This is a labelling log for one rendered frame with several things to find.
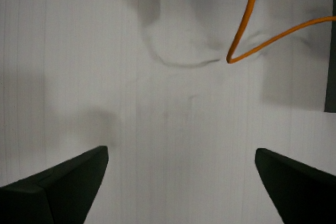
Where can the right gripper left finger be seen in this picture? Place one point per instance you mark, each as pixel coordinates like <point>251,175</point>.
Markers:
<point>62,194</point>

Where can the orange cable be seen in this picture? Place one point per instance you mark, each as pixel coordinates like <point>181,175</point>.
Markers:
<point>244,22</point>

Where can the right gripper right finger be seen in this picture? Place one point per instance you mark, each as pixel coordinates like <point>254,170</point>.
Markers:
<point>300,193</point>

